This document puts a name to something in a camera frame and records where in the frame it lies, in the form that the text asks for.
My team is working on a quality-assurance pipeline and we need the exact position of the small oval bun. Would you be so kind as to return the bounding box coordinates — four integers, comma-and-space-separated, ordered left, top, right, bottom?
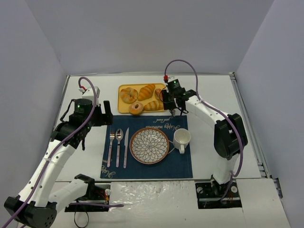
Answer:
154, 88, 163, 101

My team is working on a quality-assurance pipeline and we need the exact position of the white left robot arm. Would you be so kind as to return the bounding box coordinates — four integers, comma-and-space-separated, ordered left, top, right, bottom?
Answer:
4, 98, 113, 228

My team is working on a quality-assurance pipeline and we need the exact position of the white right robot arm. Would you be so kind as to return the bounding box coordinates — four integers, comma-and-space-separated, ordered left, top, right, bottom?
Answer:
161, 76, 248, 185

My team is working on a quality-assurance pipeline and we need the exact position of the twisted round bread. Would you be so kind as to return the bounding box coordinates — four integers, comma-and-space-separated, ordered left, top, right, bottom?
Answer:
120, 87, 138, 104

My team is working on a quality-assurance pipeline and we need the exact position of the small striped croissant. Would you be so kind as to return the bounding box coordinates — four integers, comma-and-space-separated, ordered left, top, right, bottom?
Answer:
144, 100, 164, 111

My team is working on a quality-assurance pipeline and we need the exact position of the large striped croissant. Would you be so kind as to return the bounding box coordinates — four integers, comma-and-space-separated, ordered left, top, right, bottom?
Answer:
138, 84, 155, 101

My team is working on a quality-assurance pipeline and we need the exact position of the yellow tray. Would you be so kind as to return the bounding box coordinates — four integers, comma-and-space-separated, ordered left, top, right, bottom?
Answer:
117, 83, 169, 113

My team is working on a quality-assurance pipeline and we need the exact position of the glazed donut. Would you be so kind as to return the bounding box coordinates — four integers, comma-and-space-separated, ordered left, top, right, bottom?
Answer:
128, 102, 144, 115

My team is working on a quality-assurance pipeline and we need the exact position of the white mug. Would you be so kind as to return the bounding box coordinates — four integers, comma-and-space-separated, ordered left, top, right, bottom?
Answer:
173, 128, 191, 154

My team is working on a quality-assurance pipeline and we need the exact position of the patterned ceramic plate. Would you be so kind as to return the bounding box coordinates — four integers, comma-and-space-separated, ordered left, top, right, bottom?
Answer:
129, 127, 170, 164

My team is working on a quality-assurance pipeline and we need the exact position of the blue placemat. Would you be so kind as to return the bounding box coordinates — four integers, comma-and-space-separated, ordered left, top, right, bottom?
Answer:
100, 115, 193, 180

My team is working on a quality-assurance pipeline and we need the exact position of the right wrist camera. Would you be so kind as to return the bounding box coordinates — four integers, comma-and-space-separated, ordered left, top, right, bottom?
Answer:
163, 75, 176, 83

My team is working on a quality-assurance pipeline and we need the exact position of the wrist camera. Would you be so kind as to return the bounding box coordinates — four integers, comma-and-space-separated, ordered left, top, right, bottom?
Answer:
163, 75, 176, 83
82, 86, 100, 100

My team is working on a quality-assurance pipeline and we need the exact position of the fork with pink handle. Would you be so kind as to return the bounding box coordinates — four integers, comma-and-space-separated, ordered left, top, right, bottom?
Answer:
107, 128, 115, 168

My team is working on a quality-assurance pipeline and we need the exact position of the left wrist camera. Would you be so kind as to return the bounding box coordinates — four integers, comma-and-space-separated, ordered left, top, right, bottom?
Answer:
82, 86, 100, 100

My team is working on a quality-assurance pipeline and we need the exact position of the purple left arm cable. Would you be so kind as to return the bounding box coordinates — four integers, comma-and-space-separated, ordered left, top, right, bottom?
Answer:
4, 76, 124, 225

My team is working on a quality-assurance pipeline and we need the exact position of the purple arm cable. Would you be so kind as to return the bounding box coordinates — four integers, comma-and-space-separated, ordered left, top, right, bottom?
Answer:
4, 76, 124, 225
163, 59, 245, 204

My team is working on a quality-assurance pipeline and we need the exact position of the spoon with pink handle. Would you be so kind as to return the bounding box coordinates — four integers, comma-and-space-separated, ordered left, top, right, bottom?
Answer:
115, 128, 124, 168

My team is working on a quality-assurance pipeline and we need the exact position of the knife with pink handle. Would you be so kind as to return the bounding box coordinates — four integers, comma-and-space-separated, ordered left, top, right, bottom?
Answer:
123, 128, 129, 169

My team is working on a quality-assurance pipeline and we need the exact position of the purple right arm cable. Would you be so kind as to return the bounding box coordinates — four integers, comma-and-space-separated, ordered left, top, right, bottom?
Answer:
163, 59, 245, 204

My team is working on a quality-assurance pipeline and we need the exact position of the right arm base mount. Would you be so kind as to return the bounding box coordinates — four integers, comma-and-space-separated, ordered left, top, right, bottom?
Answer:
195, 181, 242, 209

